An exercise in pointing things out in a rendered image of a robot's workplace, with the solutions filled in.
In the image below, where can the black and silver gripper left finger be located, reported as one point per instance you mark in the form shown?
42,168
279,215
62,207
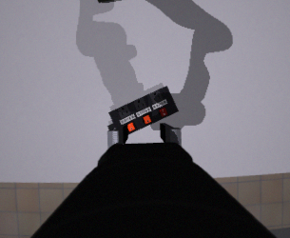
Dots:
117,136

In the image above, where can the black power strip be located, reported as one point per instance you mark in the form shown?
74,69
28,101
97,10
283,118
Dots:
144,111

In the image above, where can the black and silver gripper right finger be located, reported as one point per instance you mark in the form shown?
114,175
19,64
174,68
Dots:
170,134

